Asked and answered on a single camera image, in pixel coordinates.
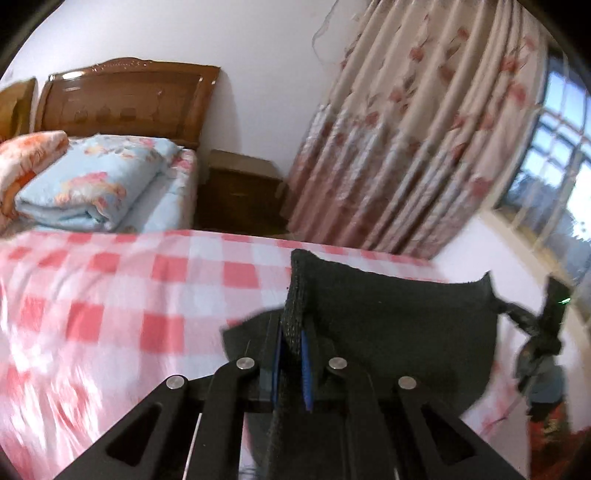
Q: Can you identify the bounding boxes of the orange floral folded quilt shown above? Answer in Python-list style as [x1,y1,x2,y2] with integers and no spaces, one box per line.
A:
[0,130,70,234]

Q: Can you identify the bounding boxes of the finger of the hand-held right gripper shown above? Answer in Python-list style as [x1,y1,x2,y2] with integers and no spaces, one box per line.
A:
[496,302,540,335]

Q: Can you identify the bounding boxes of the pink checked bed sheet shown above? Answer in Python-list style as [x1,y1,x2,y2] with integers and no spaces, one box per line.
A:
[0,228,532,480]

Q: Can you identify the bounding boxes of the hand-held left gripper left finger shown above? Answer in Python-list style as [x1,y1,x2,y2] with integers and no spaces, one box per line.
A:
[53,314,282,480]

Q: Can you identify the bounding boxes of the red floral cloth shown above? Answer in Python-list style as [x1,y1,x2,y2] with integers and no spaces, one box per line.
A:
[529,411,580,480]

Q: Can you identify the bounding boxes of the wooden nightstand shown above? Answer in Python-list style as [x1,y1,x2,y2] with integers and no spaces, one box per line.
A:
[196,149,289,236]

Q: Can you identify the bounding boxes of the light blue floral quilt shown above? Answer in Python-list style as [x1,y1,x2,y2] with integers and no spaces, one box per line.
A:
[14,134,181,232]

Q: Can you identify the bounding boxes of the pink floral curtain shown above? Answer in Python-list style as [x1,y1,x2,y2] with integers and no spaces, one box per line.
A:
[281,0,550,261]

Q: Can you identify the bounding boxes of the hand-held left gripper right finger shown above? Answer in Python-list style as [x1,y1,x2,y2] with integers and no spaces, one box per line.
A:
[300,330,527,480]

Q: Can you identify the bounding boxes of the large carved wooden headboard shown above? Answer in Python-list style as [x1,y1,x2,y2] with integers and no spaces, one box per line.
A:
[34,58,221,151]

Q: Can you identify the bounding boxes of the small wooden headboard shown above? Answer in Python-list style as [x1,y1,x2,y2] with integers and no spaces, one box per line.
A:
[0,78,38,144]

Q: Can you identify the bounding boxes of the white hanging cable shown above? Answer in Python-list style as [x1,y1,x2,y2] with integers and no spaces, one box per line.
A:
[310,0,352,63]

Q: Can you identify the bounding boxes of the dark striped knit sweater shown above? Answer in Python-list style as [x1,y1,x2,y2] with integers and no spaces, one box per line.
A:
[222,249,513,480]

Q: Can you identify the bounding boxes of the barred window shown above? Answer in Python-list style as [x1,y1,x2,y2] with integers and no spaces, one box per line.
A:
[480,46,591,287]

